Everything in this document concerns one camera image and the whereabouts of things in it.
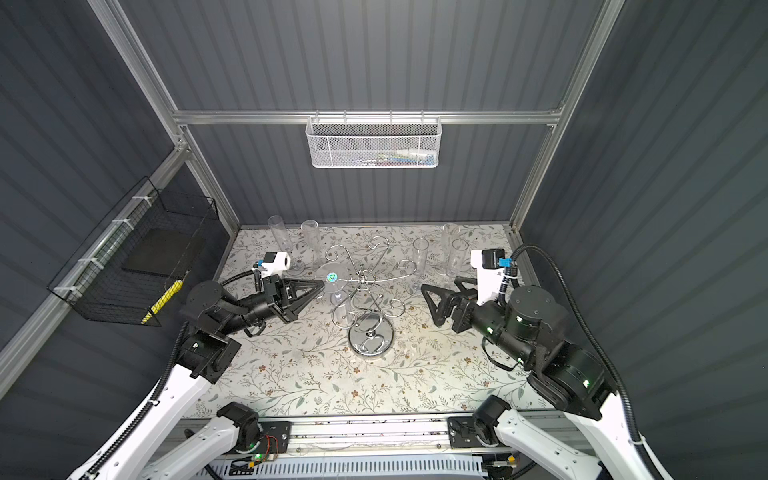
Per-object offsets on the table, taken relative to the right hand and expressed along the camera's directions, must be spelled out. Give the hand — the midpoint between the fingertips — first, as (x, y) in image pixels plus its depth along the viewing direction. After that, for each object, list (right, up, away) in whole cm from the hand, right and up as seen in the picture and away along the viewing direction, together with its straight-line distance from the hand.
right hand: (441, 287), depth 56 cm
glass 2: (+2, +8, +56) cm, 57 cm away
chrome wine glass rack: (-16, -8, +21) cm, 27 cm away
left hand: (-23, 0, +1) cm, 23 cm away
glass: (-46, +13, +43) cm, 64 cm away
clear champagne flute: (-35, +15, +39) cm, 55 cm away
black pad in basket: (-66, +7, +17) cm, 68 cm away
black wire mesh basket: (-73, 0, +8) cm, 74 cm away
